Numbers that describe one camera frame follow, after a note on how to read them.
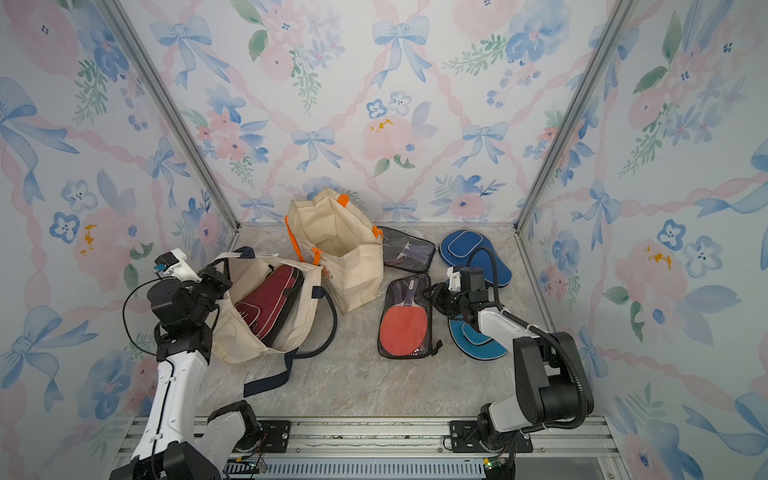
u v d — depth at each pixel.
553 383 0.44
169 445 0.41
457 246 1.09
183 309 0.57
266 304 0.86
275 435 0.75
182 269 0.65
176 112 0.87
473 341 0.86
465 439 0.75
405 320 0.92
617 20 0.69
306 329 0.82
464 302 0.72
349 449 0.73
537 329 0.50
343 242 1.11
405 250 1.09
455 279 0.85
